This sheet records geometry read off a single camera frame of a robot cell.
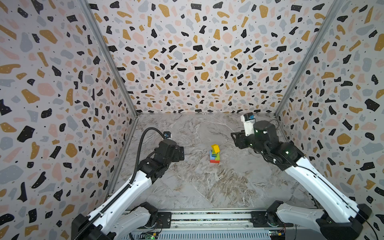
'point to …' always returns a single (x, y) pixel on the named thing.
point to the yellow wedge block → (216, 147)
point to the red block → (214, 161)
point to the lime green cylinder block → (214, 152)
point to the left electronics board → (148, 235)
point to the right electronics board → (277, 234)
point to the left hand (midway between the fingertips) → (174, 147)
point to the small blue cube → (214, 155)
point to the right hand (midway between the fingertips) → (233, 130)
